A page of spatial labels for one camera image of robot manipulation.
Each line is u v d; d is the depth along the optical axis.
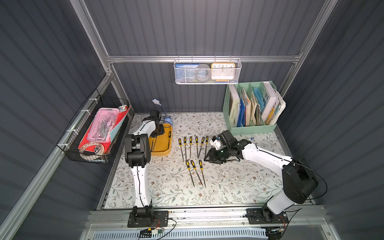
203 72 0.90
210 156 0.77
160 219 0.73
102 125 0.72
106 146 0.68
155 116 0.87
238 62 0.89
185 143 1.02
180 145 1.02
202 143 1.02
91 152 0.67
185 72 0.91
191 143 1.02
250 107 0.94
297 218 0.74
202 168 0.91
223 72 0.89
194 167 0.91
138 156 0.60
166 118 1.05
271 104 0.96
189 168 0.91
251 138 1.04
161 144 1.01
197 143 1.02
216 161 0.76
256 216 0.73
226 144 0.68
